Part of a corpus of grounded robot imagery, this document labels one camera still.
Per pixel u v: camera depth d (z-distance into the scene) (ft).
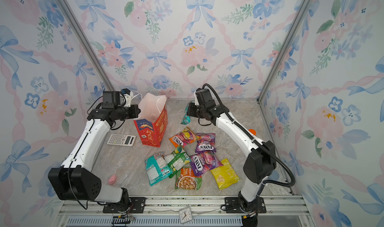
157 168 2.69
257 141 1.52
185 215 2.30
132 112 2.31
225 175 2.69
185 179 2.68
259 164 1.45
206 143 3.03
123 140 3.13
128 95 2.35
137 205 2.41
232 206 2.40
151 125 2.50
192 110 2.36
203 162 2.81
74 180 1.32
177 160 2.76
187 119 2.63
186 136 3.11
